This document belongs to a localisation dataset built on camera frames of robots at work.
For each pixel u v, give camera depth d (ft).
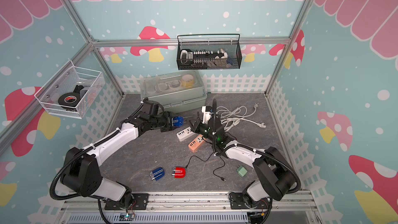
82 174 1.39
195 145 2.94
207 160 2.86
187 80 3.40
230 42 2.93
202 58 2.87
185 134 3.11
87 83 2.58
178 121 2.66
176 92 3.02
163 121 2.44
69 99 2.29
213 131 2.01
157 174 2.60
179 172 2.67
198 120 2.51
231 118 3.35
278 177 1.43
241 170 2.67
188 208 2.42
